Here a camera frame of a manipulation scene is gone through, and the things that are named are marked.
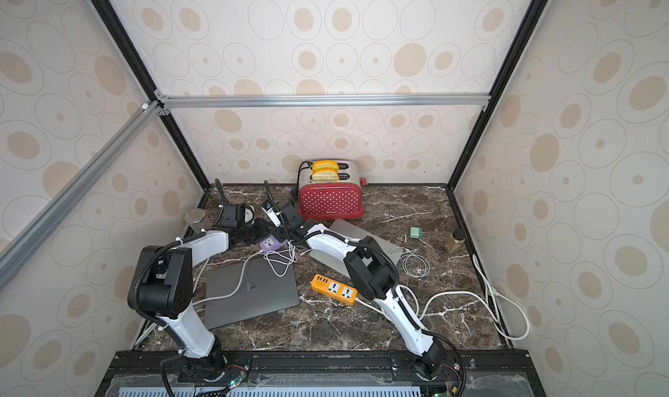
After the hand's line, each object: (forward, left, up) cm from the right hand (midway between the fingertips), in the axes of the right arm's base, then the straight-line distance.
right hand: (271, 228), depth 95 cm
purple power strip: (-3, +1, -5) cm, 6 cm away
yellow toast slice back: (+21, -19, +14) cm, 31 cm away
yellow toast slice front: (+17, -19, +12) cm, 28 cm away
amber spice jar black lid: (-1, -67, -2) cm, 67 cm away
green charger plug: (+7, -55, -9) cm, 56 cm away
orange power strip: (-20, -24, -6) cm, 32 cm away
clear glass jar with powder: (-1, +25, +7) cm, 26 cm away
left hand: (+1, -2, 0) cm, 2 cm away
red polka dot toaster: (+12, -22, +9) cm, 26 cm away
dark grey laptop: (-20, +1, -9) cm, 22 cm away
